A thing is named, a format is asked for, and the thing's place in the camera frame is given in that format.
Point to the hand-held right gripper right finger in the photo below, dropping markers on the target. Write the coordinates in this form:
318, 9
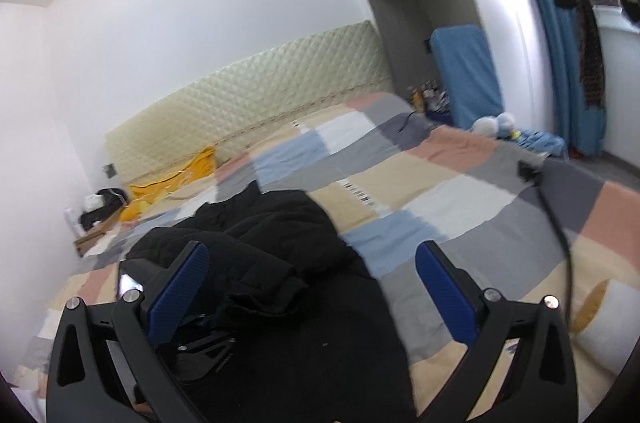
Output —
445, 298

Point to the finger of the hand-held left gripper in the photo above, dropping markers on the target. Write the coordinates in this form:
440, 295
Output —
210, 365
210, 343

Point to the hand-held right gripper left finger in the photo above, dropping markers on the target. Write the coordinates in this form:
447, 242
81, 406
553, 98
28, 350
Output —
180, 293

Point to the black puffer jacket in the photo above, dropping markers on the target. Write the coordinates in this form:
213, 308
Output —
280, 253

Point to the black bag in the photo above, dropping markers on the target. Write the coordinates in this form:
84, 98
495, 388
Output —
107, 208

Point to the yellow pillow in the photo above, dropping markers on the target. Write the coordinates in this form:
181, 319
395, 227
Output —
165, 188

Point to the patchwork checked blanket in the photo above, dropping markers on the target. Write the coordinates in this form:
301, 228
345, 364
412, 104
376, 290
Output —
450, 203

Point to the black gooseneck holder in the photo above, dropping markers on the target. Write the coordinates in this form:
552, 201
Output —
555, 218

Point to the white printed bolster pillow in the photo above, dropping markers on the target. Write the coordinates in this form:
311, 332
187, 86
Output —
602, 328

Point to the white plush toy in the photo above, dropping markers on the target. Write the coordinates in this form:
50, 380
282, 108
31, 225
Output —
492, 124

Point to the light blue cloth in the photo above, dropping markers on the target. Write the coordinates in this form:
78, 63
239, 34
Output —
542, 142

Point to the clutter of small bottles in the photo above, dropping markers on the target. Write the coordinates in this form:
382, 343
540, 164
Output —
427, 98

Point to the cream quilted headboard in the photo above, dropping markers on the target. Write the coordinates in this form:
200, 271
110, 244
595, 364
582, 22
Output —
250, 103

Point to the blue covered board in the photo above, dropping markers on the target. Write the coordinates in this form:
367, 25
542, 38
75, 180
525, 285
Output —
467, 73

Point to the blue curtain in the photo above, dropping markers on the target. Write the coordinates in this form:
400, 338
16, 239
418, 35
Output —
555, 53

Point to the grey wall socket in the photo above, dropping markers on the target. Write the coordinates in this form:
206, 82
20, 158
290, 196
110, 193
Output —
110, 170

